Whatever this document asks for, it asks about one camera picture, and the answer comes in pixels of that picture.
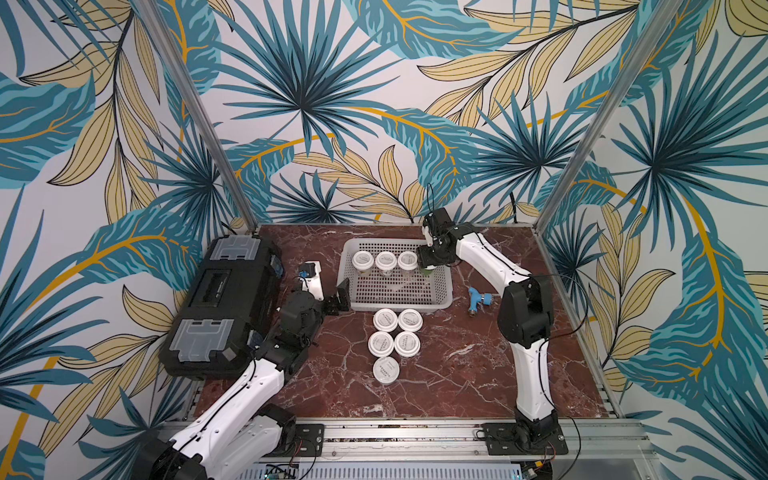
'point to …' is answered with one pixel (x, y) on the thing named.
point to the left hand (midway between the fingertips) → (332, 283)
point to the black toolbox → (236, 297)
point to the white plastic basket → (390, 293)
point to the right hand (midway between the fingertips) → (429, 257)
